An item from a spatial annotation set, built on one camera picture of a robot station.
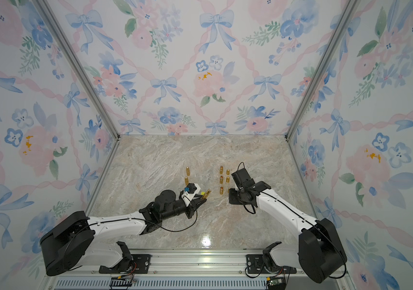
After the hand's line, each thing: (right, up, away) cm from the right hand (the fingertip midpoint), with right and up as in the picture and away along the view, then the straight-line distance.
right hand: (233, 197), depth 86 cm
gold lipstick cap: (-1, +10, +16) cm, 19 cm away
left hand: (-13, +1, -7) cm, 15 cm away
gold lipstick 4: (-5, +7, +11) cm, 14 cm away
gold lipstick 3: (-13, +3, -9) cm, 16 cm away
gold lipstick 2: (-24, +6, +10) cm, 26 cm away
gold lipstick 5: (-5, +2, +7) cm, 9 cm away
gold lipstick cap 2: (-1, +6, +13) cm, 14 cm away
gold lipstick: (-23, +11, +15) cm, 30 cm away
